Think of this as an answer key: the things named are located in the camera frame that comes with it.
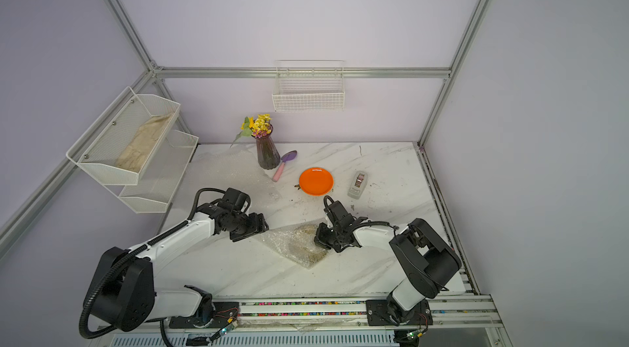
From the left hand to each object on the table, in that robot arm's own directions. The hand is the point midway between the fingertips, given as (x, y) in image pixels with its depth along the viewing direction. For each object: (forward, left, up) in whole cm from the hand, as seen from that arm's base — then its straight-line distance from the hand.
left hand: (259, 233), depth 86 cm
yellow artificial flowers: (+34, +2, +20) cm, 40 cm away
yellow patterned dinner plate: (-4, -16, -2) cm, 17 cm away
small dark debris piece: (+24, -12, -4) cm, 27 cm away
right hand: (-3, -18, -4) cm, 19 cm away
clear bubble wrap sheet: (-2, -7, -1) cm, 7 cm away
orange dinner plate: (+25, -20, -3) cm, 32 cm away
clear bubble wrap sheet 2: (+35, +17, -4) cm, 39 cm away
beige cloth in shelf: (+16, +37, +25) cm, 47 cm away
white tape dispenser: (+23, -38, -1) cm, 44 cm away
